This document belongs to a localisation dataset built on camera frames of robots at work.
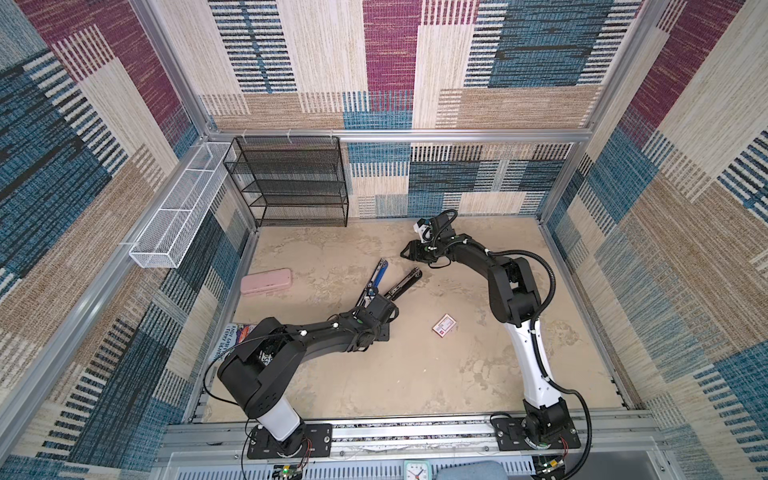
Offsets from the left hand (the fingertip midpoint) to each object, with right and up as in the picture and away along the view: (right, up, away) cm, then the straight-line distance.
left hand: (382, 323), depth 92 cm
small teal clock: (+8, -27, -23) cm, 37 cm away
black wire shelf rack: (-34, +47, +19) cm, 61 cm away
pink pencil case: (-39, +12, +10) cm, 42 cm away
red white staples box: (+19, -1, 0) cm, 19 cm away
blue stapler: (-3, +10, +8) cm, 13 cm away
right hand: (+8, +20, +14) cm, 26 cm away
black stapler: (+7, +11, +9) cm, 15 cm away
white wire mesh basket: (-50, +25, -21) cm, 60 cm away
